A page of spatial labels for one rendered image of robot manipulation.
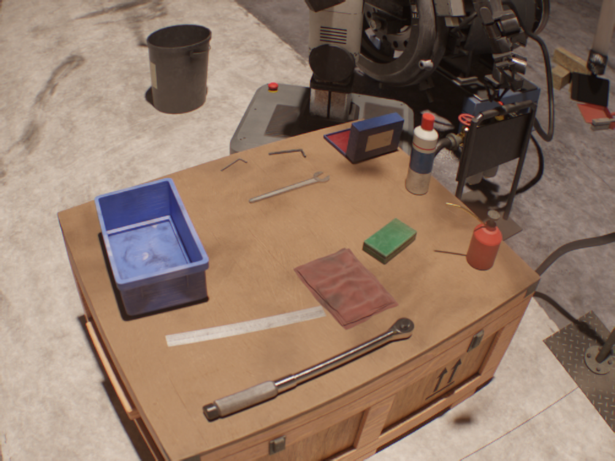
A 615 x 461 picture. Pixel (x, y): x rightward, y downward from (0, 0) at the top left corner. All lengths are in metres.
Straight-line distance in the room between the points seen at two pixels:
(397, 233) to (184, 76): 1.56
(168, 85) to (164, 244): 1.45
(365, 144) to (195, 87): 1.30
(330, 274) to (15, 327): 1.10
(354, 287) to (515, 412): 0.76
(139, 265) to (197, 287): 0.19
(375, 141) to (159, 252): 0.66
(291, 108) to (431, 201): 0.91
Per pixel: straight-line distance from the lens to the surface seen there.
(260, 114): 2.32
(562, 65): 4.01
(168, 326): 1.27
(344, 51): 2.07
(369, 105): 2.45
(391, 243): 1.44
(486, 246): 1.42
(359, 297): 1.32
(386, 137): 1.72
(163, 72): 2.77
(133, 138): 2.73
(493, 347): 1.62
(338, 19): 2.01
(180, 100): 2.83
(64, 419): 1.74
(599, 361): 2.06
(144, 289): 1.24
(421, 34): 2.37
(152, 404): 1.16
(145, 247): 1.44
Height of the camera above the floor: 1.44
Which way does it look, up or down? 40 degrees down
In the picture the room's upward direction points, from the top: 3 degrees clockwise
